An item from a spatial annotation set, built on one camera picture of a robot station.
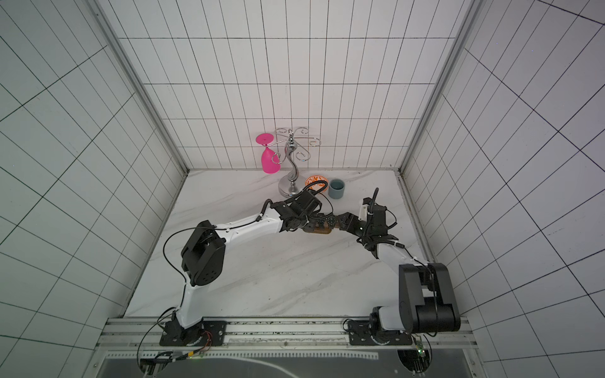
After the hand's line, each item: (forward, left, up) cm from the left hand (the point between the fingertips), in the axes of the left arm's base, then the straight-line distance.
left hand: (305, 222), depth 91 cm
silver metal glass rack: (+24, +6, -5) cm, 25 cm away
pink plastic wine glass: (+26, +16, +8) cm, 31 cm away
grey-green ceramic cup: (+19, -14, -1) cm, 23 cm away
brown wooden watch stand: (0, -8, -6) cm, 10 cm away
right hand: (+3, -16, +1) cm, 16 cm away
